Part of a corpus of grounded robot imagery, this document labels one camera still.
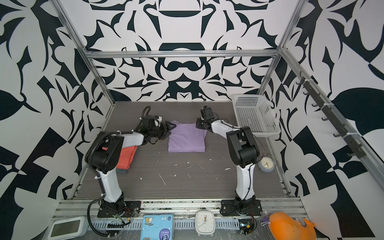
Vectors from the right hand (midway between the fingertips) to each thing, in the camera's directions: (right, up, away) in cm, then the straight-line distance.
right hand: (199, 121), depth 101 cm
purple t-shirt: (-8, -10, -5) cm, 14 cm away
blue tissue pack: (-20, -44, -36) cm, 60 cm away
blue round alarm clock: (+37, -24, -16) cm, 46 cm away
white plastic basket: (+43, +7, +14) cm, 46 cm away
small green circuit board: (+20, -48, -30) cm, 60 cm away
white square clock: (+1, -45, -32) cm, 55 cm away
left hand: (-15, -2, -6) cm, 17 cm away
